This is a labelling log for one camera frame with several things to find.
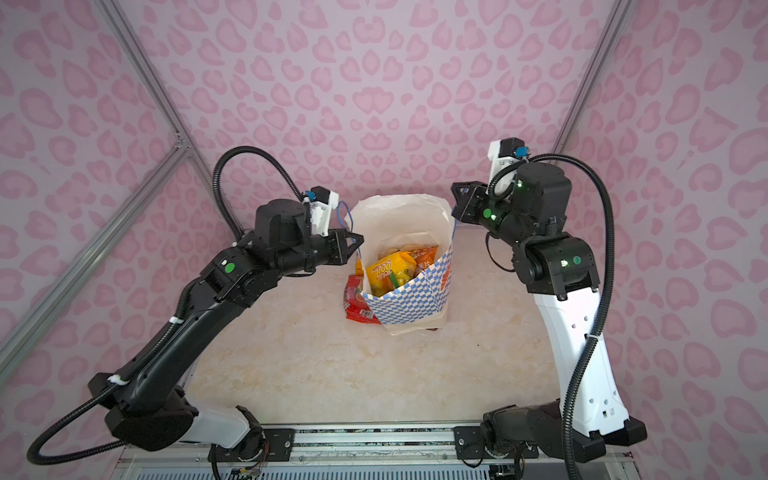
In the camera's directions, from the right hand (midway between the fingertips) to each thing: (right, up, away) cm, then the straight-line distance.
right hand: (454, 182), depth 55 cm
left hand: (-16, -9, +6) cm, 19 cm away
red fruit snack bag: (-23, -30, +40) cm, 55 cm away
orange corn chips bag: (-3, -14, +23) cm, 27 cm away
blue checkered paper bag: (-13, -4, +25) cm, 28 cm away
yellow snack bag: (-12, -18, +16) cm, 26 cm away
